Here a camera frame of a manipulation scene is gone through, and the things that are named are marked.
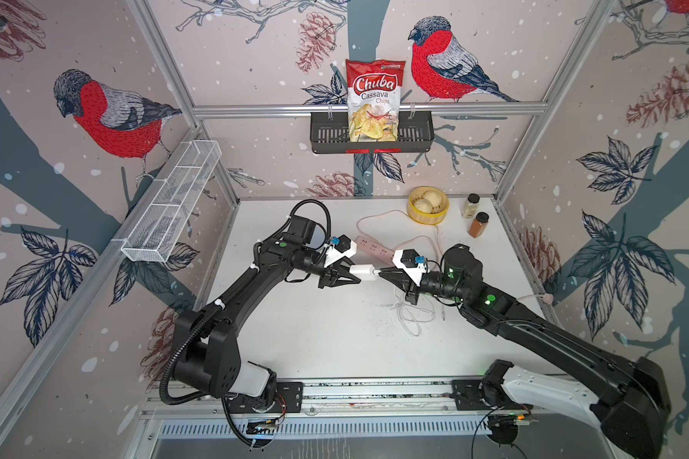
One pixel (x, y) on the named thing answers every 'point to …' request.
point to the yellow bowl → (438, 214)
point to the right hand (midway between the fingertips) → (383, 269)
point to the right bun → (433, 197)
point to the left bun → (423, 205)
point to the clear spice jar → (471, 206)
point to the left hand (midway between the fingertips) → (360, 269)
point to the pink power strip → (374, 250)
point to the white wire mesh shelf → (172, 202)
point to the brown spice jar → (478, 225)
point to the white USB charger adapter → (362, 269)
